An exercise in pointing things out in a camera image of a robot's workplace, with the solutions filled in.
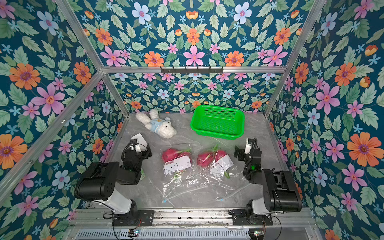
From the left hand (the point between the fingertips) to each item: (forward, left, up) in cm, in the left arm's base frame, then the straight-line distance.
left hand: (141, 144), depth 92 cm
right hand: (-6, -66, -1) cm, 67 cm away
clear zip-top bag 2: (-20, -46, -4) cm, 50 cm away
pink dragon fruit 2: (-14, -40, -1) cm, 42 cm away
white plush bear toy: (+11, -13, +1) cm, 17 cm away
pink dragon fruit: (-14, -22, 0) cm, 26 cm away
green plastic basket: (+20, -53, -6) cm, 57 cm away
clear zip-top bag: (-19, -25, -6) cm, 32 cm away
